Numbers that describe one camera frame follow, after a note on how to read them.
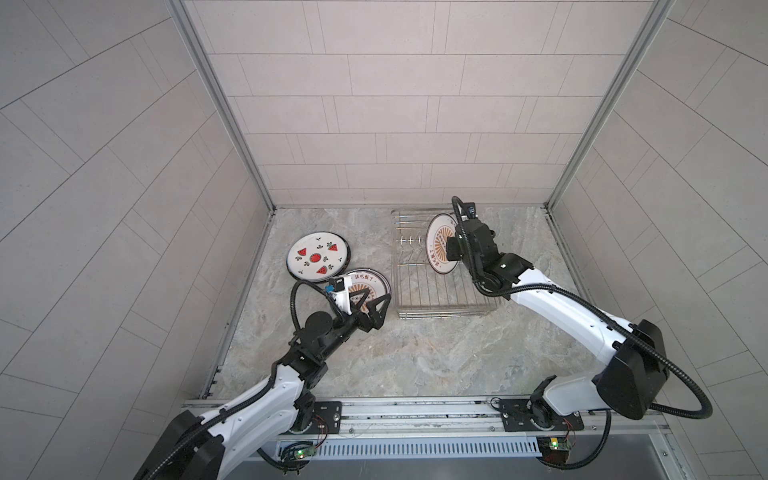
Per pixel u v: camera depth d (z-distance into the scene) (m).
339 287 0.66
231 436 0.43
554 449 0.68
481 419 0.72
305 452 0.65
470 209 0.66
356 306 0.76
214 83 0.82
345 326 0.60
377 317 0.67
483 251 0.58
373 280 0.94
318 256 0.99
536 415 0.64
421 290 0.93
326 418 0.71
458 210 0.56
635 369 0.41
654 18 0.72
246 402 0.47
